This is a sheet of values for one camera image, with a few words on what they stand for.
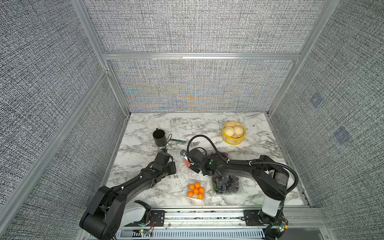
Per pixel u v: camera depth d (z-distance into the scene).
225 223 0.73
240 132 1.01
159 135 0.96
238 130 1.03
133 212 0.56
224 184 0.80
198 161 0.68
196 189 0.81
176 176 0.86
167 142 1.03
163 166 0.68
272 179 0.47
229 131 1.00
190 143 0.75
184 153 0.76
